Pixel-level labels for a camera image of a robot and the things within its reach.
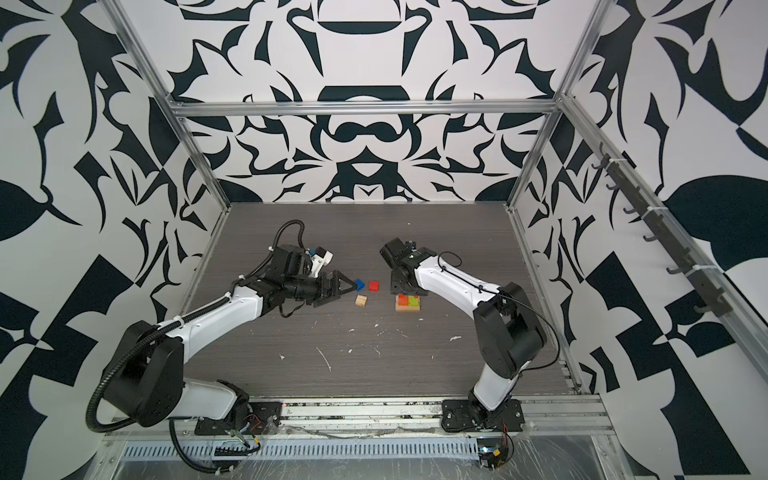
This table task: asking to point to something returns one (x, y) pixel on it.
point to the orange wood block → (403, 300)
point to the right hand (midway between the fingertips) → (406, 284)
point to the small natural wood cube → (360, 300)
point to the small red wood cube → (374, 286)
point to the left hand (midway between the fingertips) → (352, 287)
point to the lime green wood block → (413, 302)
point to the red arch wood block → (401, 296)
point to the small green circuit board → (490, 445)
